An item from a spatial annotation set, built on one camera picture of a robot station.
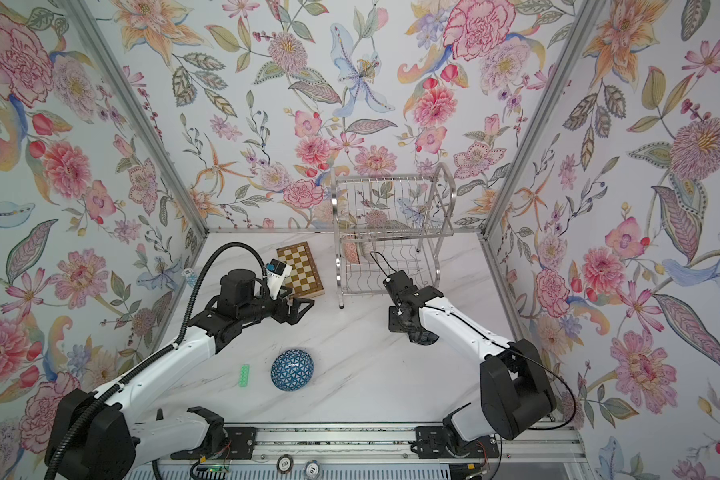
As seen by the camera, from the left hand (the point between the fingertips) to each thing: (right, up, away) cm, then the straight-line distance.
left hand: (305, 298), depth 80 cm
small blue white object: (-43, +5, +21) cm, 48 cm away
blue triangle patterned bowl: (-5, -21, +6) cm, 23 cm away
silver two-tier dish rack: (+26, +26, +44) cm, 57 cm away
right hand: (+26, -8, +8) cm, 29 cm away
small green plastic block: (-18, -22, +4) cm, 29 cm away
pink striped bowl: (+17, +14, +21) cm, 30 cm away
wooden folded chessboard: (-5, +3, +24) cm, 24 cm away
